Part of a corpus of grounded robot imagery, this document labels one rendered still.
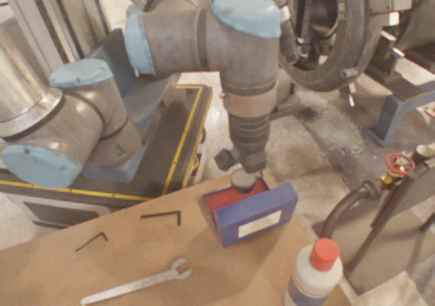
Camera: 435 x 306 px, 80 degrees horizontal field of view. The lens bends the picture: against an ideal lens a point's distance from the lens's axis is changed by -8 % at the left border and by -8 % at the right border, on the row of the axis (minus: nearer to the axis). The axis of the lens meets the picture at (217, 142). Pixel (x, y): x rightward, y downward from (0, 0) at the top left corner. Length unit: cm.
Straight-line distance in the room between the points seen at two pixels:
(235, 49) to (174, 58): 8
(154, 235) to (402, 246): 94
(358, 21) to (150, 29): 82
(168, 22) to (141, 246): 47
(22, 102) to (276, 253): 58
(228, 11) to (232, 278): 48
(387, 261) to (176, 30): 108
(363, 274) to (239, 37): 98
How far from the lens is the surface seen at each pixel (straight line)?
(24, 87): 60
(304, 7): 141
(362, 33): 112
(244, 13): 36
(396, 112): 152
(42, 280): 74
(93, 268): 69
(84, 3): 108
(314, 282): 42
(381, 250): 124
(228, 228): 53
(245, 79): 40
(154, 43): 40
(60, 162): 60
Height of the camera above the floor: 104
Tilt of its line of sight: 44 degrees down
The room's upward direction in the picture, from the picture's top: 7 degrees counter-clockwise
